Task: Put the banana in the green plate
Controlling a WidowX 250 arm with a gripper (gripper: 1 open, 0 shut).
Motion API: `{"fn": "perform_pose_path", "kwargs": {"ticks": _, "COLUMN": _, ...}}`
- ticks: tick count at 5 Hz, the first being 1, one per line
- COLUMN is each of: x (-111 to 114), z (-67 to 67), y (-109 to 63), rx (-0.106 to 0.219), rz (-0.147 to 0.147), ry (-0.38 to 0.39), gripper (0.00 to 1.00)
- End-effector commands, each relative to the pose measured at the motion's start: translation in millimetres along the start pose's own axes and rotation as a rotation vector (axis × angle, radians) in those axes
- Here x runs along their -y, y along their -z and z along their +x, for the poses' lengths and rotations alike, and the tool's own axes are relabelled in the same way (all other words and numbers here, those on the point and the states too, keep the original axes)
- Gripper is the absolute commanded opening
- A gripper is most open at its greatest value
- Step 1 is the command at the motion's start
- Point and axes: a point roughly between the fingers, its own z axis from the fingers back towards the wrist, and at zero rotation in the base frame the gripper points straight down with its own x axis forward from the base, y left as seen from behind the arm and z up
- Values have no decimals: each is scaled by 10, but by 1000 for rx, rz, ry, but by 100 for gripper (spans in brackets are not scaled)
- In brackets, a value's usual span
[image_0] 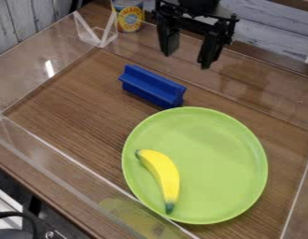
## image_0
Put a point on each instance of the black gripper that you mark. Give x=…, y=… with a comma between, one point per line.
x=201, y=16

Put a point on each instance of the clear acrylic corner bracket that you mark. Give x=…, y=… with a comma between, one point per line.
x=95, y=36

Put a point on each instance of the yellow labelled tin can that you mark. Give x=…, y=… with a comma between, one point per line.
x=129, y=11

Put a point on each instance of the yellow toy banana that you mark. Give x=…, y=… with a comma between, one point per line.
x=165, y=172

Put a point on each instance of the green round plate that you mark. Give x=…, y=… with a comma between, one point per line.
x=219, y=158

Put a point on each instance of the blue plastic block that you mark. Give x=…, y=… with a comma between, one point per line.
x=154, y=88

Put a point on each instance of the clear acrylic front wall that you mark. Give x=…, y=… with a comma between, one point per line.
x=102, y=209

